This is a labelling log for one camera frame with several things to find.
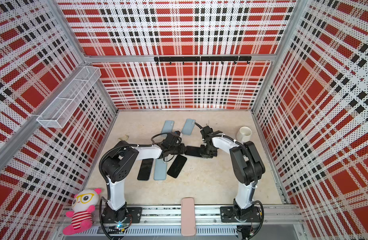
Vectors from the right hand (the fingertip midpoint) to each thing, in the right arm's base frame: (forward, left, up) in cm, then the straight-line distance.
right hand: (205, 156), depth 92 cm
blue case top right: (+26, +11, -2) cm, 28 cm away
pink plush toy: (-28, +61, +4) cm, 68 cm away
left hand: (+5, +12, -2) cm, 13 cm away
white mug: (+15, -27, +3) cm, 31 cm away
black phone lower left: (-8, +36, -1) cm, 37 cm away
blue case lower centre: (-7, +28, -3) cm, 29 cm away
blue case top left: (+27, +26, -3) cm, 38 cm away
